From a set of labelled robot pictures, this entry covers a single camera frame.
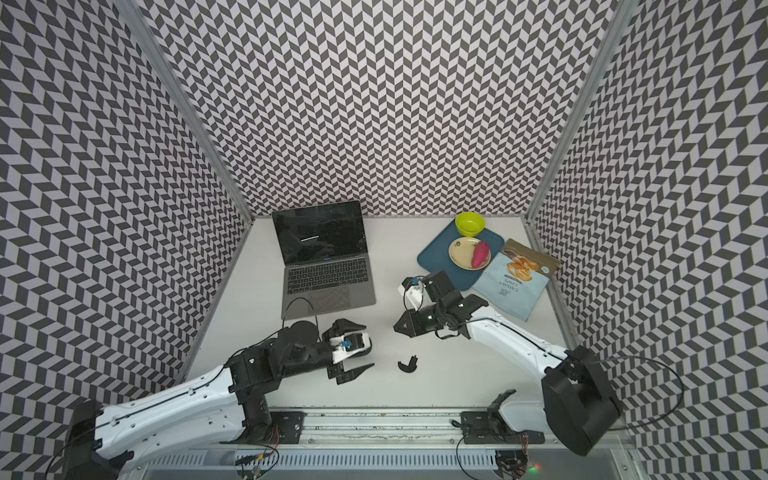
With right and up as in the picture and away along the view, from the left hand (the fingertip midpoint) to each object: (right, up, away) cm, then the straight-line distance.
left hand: (363, 344), depth 71 cm
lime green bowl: (+36, +32, +41) cm, 63 cm away
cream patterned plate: (+31, +21, +34) cm, 50 cm away
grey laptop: (-15, +16, +25) cm, 33 cm away
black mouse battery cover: (+12, -11, +13) cm, 21 cm away
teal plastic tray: (+22, +19, +35) cm, 45 cm away
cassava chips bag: (+49, +13, +28) cm, 58 cm away
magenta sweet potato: (+37, +21, +30) cm, 52 cm away
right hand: (+9, 0, +7) cm, 11 cm away
